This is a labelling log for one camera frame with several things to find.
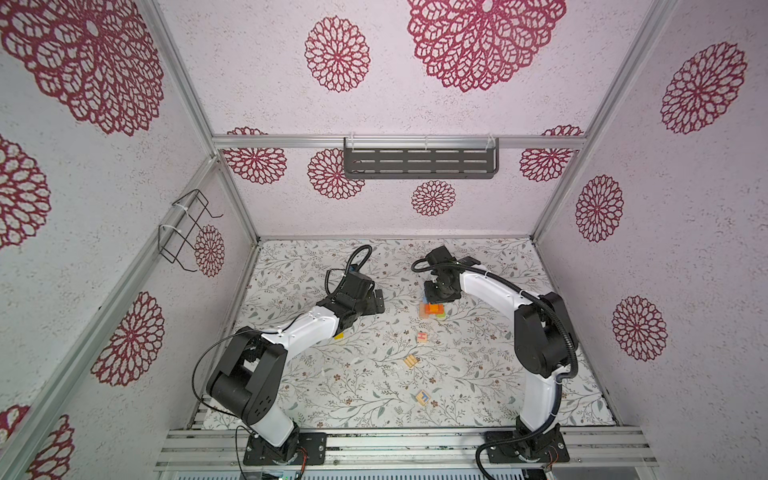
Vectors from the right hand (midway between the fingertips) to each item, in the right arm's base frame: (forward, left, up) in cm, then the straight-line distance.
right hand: (433, 292), depth 95 cm
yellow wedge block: (-26, +24, +19) cm, 40 cm away
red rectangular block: (-3, +3, -7) cm, 8 cm away
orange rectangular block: (-4, 0, -4) cm, 6 cm away
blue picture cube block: (-30, +4, -7) cm, 31 cm away
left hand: (-5, +21, +1) cm, 22 cm away
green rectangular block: (-4, -3, -7) cm, 9 cm away
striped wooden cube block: (-20, +8, -6) cm, 22 cm away
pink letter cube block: (-13, +4, -6) cm, 15 cm away
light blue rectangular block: (-7, +4, +6) cm, 10 cm away
